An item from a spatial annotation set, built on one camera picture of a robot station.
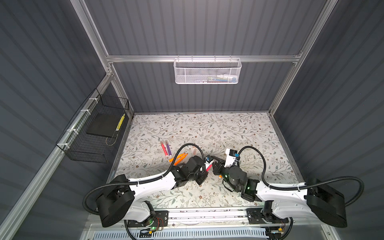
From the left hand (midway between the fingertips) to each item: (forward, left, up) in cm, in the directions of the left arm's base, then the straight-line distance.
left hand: (206, 169), depth 82 cm
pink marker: (-3, 0, +10) cm, 11 cm away
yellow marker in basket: (+20, +45, +19) cm, 53 cm away
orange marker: (-2, +14, +20) cm, 25 cm away
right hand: (+1, -2, +7) cm, 8 cm away
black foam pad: (+17, +51, +22) cm, 58 cm away
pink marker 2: (+20, +26, -7) cm, 34 cm away
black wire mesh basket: (+5, +59, +21) cm, 62 cm away
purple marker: (+20, +23, -7) cm, 31 cm away
